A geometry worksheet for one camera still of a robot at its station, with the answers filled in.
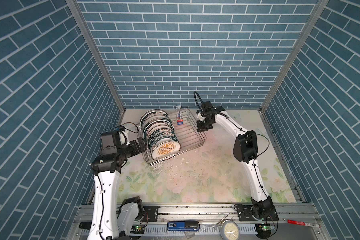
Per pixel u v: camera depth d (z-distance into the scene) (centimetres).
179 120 112
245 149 62
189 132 106
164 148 83
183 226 66
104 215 39
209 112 77
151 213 74
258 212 65
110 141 52
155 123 87
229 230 66
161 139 84
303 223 71
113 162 47
